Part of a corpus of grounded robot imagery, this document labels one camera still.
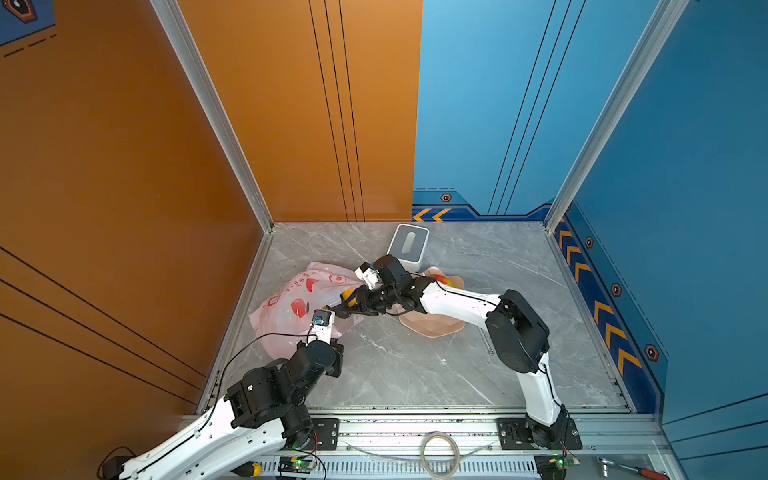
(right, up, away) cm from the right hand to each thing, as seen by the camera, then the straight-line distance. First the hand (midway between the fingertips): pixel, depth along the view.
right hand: (346, 309), depth 82 cm
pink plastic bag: (-14, -1, -8) cm, 16 cm away
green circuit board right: (+51, -35, -12) cm, 63 cm away
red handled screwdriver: (+71, -35, -14) cm, 81 cm away
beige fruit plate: (+24, -7, +10) cm, 27 cm away
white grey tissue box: (+18, +18, +27) cm, 38 cm away
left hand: (0, -5, -9) cm, 10 cm away
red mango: (+29, +7, +13) cm, 33 cm away
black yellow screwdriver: (-20, -33, -15) cm, 42 cm away
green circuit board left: (-10, -35, -11) cm, 38 cm away
